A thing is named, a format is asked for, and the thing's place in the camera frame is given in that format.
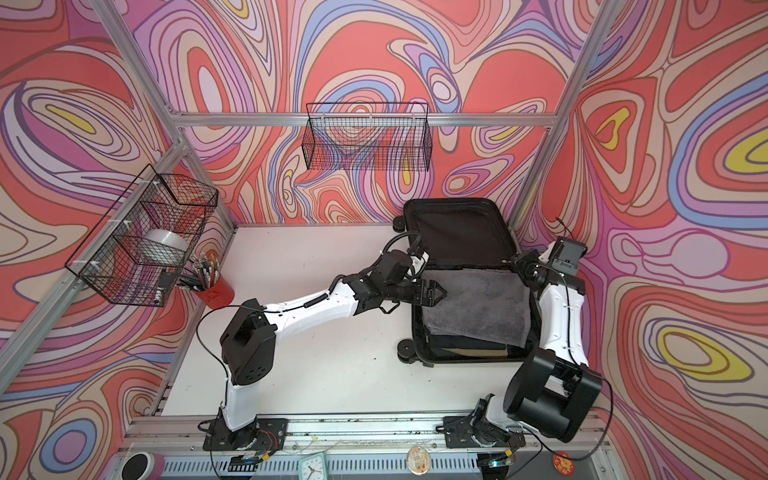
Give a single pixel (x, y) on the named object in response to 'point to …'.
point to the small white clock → (313, 468)
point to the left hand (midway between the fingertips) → (441, 291)
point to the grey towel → (486, 304)
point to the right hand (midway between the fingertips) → (515, 264)
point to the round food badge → (418, 460)
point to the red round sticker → (563, 463)
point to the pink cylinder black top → (142, 465)
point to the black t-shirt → (447, 341)
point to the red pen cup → (210, 286)
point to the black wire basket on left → (104, 262)
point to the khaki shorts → (479, 352)
